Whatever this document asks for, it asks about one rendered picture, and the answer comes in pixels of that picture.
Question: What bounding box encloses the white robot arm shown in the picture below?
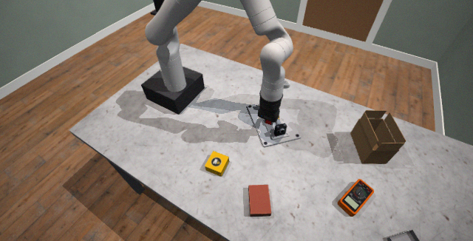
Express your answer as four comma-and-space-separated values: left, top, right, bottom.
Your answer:
145, 0, 293, 92

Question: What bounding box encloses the reddish-brown rectangular block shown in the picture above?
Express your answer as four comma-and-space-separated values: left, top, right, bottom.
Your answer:
248, 185, 271, 217

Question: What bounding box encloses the brass ball valve with red handle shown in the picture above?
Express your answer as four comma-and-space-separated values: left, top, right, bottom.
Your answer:
265, 116, 290, 140

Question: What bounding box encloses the orange digital multimeter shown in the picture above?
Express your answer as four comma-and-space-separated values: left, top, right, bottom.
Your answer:
338, 179, 374, 217

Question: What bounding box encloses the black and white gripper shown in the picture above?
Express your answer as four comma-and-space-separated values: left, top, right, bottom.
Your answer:
258, 80, 290, 125

